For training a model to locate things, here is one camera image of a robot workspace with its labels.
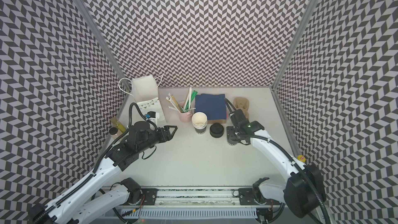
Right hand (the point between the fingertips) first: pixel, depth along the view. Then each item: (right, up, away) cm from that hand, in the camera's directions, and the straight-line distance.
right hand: (236, 135), depth 82 cm
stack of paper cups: (-20, +7, +7) cm, 22 cm away
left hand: (-32, +5, -8) cm, 34 cm away
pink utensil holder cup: (-29, +9, +13) cm, 33 cm away
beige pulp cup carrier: (+8, +17, +19) cm, 27 cm away
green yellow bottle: (-66, +5, +5) cm, 66 cm away
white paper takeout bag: (-57, +27, +18) cm, 65 cm away
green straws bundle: (-23, +24, +9) cm, 34 cm away
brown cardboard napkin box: (-6, +6, +14) cm, 16 cm away
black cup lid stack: (-10, +1, +10) cm, 14 cm away
